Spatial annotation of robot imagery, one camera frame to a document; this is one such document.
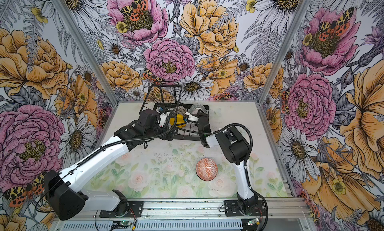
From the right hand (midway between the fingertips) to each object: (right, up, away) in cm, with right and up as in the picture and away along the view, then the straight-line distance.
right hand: (202, 110), depth 100 cm
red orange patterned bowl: (+2, -33, -15) cm, 36 cm away
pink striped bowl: (-5, -1, -1) cm, 5 cm away
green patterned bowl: (-3, +4, +11) cm, 12 cm away
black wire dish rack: (-10, -4, -10) cm, 14 cm away
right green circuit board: (+24, -53, -28) cm, 65 cm away
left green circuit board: (-38, -54, -29) cm, 72 cm away
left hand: (-19, -11, -22) cm, 31 cm away
